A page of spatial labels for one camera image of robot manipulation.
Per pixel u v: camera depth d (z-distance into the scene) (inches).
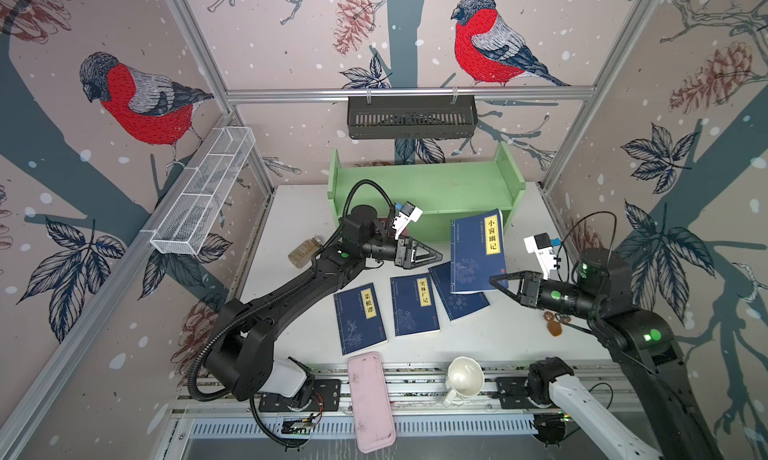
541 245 22.3
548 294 20.5
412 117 41.1
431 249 28.0
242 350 16.4
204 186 31.3
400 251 24.6
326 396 28.7
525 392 28.6
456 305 34.7
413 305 34.8
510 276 22.8
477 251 26.3
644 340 16.0
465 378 29.7
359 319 33.8
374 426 26.5
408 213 26.1
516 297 22.0
